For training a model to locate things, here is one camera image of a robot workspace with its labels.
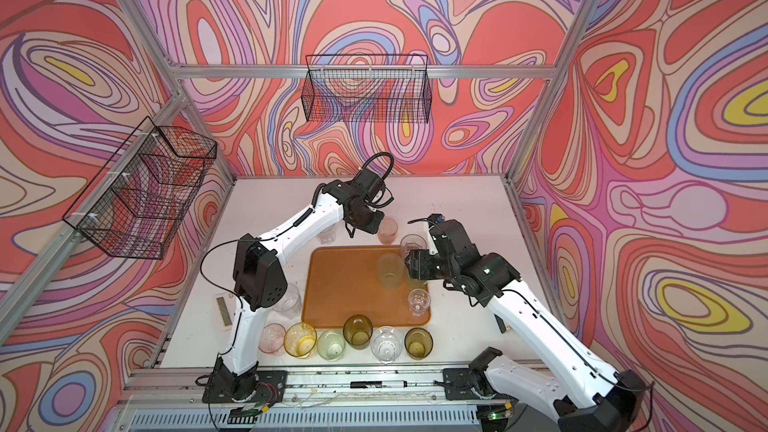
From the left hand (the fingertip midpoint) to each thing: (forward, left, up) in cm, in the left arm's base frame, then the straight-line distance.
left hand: (379, 223), depth 90 cm
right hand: (-18, -11, +6) cm, 22 cm away
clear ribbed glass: (-3, -10, -7) cm, 12 cm away
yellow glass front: (-31, +22, -12) cm, 39 cm away
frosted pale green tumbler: (-12, -3, -5) cm, 14 cm away
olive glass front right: (-31, -11, -13) cm, 35 cm away
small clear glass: (-20, -12, -11) cm, 26 cm away
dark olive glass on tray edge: (-28, +6, -12) cm, 31 cm away
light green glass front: (-32, +13, -12) cm, 36 cm away
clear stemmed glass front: (-31, -2, -13) cm, 34 cm away
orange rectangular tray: (-13, +13, -13) cm, 22 cm away
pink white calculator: (-23, +44, -10) cm, 50 cm away
